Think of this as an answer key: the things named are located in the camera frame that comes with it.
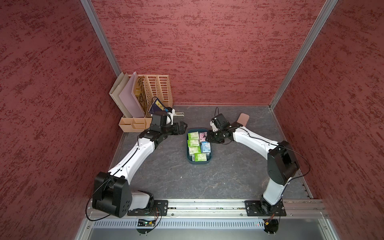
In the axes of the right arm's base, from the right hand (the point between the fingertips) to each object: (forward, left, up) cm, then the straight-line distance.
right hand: (207, 141), depth 89 cm
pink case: (+24, -29, -9) cm, 39 cm away
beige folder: (+23, +55, +21) cm, 63 cm away
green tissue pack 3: (-3, +9, -4) cm, 10 cm away
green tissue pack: (+7, +9, -4) cm, 12 cm away
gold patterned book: (+34, +46, +10) cm, 58 cm away
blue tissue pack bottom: (-1, +1, -5) cm, 5 cm away
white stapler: (+31, +20, -10) cm, 39 cm away
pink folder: (+25, +50, +13) cm, 58 cm away
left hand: (+4, +16, +10) cm, 19 cm away
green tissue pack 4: (-8, +5, -4) cm, 10 cm away
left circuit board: (-39, +35, -11) cm, 53 cm away
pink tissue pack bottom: (+7, +3, -4) cm, 9 cm away
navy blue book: (+28, +35, +3) cm, 45 cm away
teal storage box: (-7, +11, -7) cm, 15 cm away
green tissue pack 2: (+2, +9, -3) cm, 10 cm away
